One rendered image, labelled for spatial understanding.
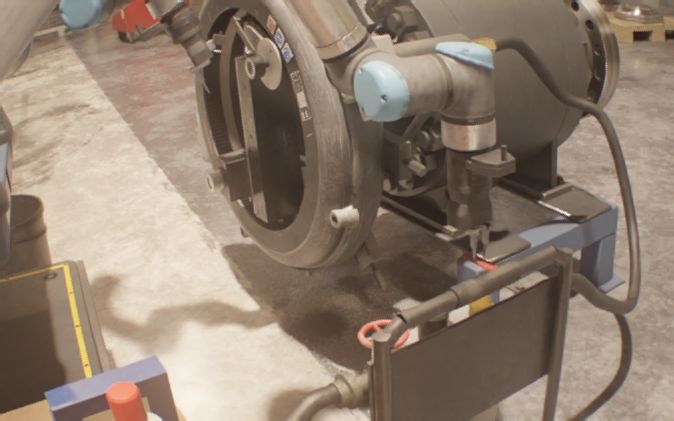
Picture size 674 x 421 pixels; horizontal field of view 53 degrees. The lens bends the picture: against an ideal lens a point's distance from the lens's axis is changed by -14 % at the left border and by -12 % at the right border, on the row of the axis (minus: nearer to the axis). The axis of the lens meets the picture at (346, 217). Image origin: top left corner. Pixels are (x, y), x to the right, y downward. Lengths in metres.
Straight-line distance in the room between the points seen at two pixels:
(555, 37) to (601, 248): 0.60
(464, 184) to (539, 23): 0.82
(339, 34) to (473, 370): 0.56
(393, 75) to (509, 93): 0.77
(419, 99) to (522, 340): 0.42
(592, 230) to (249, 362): 0.97
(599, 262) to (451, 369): 1.08
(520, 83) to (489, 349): 0.86
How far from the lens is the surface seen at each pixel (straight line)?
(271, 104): 1.70
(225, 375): 1.91
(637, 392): 1.81
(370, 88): 1.12
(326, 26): 1.19
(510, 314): 1.18
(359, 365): 1.89
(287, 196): 1.77
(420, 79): 1.12
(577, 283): 1.35
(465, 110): 1.18
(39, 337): 1.59
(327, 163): 1.49
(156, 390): 0.92
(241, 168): 1.78
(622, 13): 6.09
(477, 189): 1.24
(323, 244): 1.62
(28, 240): 2.11
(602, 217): 2.09
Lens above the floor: 1.09
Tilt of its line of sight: 24 degrees down
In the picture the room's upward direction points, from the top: 5 degrees counter-clockwise
